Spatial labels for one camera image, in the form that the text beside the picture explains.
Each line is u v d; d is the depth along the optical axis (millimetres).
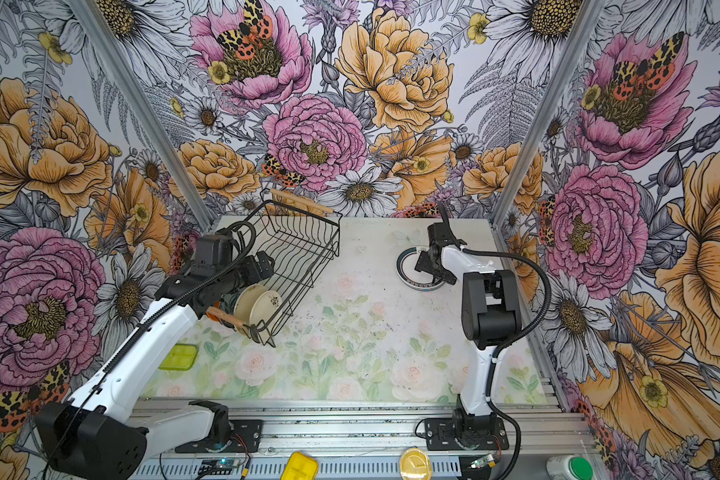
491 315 542
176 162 1026
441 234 833
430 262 828
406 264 1046
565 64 797
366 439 756
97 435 372
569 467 628
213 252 577
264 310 859
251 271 706
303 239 1136
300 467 699
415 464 699
